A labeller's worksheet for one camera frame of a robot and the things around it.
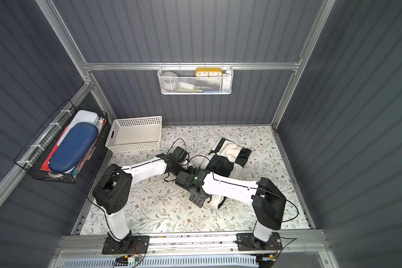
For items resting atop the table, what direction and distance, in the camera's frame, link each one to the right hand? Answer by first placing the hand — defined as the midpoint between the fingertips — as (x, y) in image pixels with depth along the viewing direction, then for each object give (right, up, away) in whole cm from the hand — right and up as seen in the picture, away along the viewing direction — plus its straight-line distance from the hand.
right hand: (206, 192), depth 81 cm
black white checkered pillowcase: (+13, +14, +18) cm, 27 cm away
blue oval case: (-55, +23, -13) cm, 61 cm away
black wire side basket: (-64, +16, -20) cm, 69 cm away
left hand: (-3, +2, +5) cm, 6 cm away
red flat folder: (-63, +15, -16) cm, 67 cm away
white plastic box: (-59, +37, -2) cm, 70 cm away
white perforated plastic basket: (-50, +31, +36) cm, 69 cm away
